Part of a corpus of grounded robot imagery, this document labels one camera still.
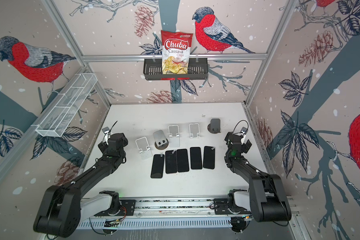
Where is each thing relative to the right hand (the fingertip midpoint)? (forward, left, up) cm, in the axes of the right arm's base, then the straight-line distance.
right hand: (238, 137), depth 88 cm
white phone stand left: (+4, +40, -7) cm, 41 cm away
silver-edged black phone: (-12, +34, -11) cm, 37 cm away
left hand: (-6, +75, +6) cm, 75 cm away
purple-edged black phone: (-11, +41, -10) cm, 44 cm away
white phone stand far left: (-6, +58, -1) cm, 58 cm away
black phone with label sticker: (-9, +17, -10) cm, 22 cm away
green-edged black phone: (-9, +25, -10) cm, 29 cm away
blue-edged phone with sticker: (-16, +49, -10) cm, 52 cm away
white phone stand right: (+7, +27, -3) cm, 28 cm away
